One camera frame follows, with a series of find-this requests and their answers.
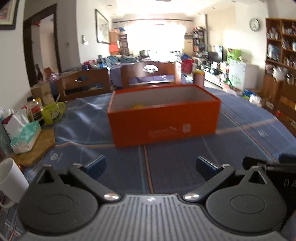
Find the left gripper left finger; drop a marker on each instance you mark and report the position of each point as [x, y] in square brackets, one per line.
[86, 177]

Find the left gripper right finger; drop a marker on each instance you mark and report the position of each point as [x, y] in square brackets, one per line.
[214, 175]

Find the blue patterned tablecloth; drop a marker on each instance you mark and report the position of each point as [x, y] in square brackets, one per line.
[84, 134]

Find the wooden trivet board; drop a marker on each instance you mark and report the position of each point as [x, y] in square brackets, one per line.
[44, 143]

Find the green cartoon mug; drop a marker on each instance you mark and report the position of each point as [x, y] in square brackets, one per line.
[52, 113]

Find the orange cardboard box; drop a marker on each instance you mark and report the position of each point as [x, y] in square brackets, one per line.
[172, 112]

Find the wooden display shelf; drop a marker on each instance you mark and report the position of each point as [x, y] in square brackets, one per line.
[278, 90]

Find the white ceramic mug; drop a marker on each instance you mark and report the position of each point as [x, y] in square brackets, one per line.
[13, 182]

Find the green tissue box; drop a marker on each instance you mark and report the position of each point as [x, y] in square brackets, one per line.
[21, 132]

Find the yellow fruit in box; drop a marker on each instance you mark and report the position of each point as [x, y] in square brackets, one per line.
[138, 106]

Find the dark sauce bottle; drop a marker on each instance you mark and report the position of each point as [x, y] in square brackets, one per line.
[34, 108]

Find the cardboard box on floor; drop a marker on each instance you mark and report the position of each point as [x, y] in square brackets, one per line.
[43, 92]

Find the pink cylindrical canister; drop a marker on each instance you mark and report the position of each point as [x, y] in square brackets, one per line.
[199, 77]

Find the wooden chair with cutout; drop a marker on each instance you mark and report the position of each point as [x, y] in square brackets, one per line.
[150, 69]

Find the framed fruit picture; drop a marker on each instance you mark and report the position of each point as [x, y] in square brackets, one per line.
[9, 10]

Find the wooden chair near wall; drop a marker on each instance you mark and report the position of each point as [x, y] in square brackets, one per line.
[83, 83]

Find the framed painting on wall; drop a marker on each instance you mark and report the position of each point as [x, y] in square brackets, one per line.
[102, 28]

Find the round wall clock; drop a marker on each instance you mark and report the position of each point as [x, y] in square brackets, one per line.
[254, 24]

